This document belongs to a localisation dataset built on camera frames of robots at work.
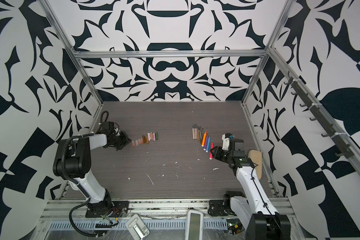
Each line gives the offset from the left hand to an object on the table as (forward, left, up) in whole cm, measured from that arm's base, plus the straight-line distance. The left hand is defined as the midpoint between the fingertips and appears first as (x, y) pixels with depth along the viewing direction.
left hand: (131, 137), depth 98 cm
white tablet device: (-50, -36, +2) cm, 61 cm away
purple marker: (-5, -48, -1) cm, 48 cm away
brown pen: (+2, -44, -2) cm, 44 cm away
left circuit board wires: (-46, +5, -5) cm, 47 cm away
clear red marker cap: (-4, -1, -1) cm, 5 cm away
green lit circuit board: (-49, -56, -3) cm, 74 cm away
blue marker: (-6, -49, -1) cm, 50 cm away
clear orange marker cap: (-2, -6, -1) cm, 7 cm away
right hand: (-15, -50, +9) cm, 53 cm away
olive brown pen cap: (-1, -10, -2) cm, 10 cm away
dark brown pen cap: (-1, -8, -1) cm, 8 cm away
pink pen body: (+2, -42, -1) cm, 42 cm away
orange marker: (-2, -47, -2) cm, 47 cm away
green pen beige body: (+3, -40, -1) cm, 40 cm away
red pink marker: (-16, -49, +4) cm, 51 cm away
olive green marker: (0, -45, -2) cm, 45 cm away
